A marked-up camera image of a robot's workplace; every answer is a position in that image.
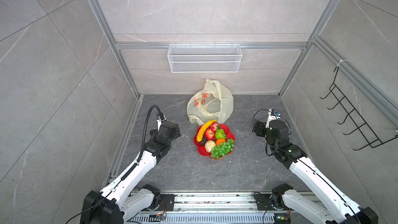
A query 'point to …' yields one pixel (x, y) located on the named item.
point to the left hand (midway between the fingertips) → (166, 124)
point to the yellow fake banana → (201, 132)
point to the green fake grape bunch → (222, 149)
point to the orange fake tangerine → (218, 141)
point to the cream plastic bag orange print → (215, 102)
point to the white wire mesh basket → (203, 58)
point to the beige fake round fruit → (209, 144)
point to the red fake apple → (209, 134)
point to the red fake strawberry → (214, 126)
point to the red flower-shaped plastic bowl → (215, 140)
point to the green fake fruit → (220, 134)
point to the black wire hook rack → (358, 122)
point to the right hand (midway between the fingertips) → (261, 119)
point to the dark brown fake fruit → (203, 141)
